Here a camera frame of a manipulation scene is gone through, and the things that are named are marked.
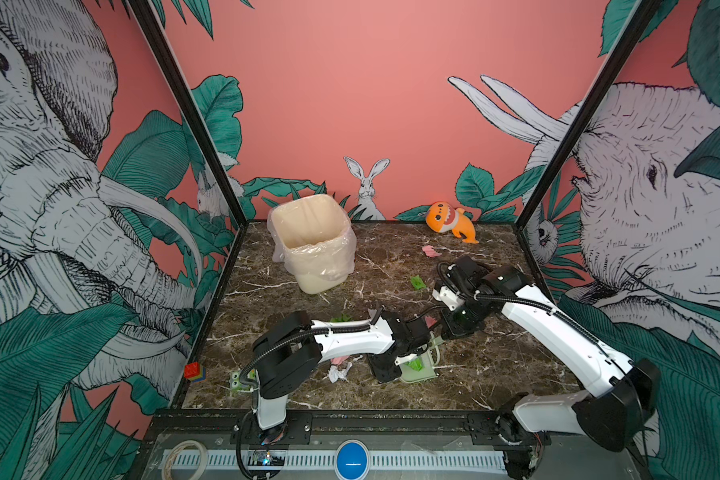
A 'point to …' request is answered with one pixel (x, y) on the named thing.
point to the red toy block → (194, 372)
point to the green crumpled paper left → (341, 319)
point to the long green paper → (416, 364)
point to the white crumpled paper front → (335, 374)
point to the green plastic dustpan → (430, 360)
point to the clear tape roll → (169, 455)
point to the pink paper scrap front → (339, 359)
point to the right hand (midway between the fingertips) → (439, 333)
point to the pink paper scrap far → (431, 251)
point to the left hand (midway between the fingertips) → (381, 368)
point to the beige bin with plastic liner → (313, 238)
